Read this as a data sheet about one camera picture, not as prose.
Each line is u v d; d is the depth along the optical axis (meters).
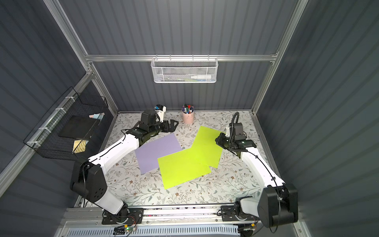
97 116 0.82
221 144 0.75
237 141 0.62
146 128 0.65
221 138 0.74
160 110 0.74
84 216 0.75
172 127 0.77
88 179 0.45
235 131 0.64
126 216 0.70
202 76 0.90
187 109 1.05
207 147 1.04
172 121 0.76
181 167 0.92
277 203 0.40
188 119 1.08
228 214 0.74
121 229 0.71
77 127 0.74
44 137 0.62
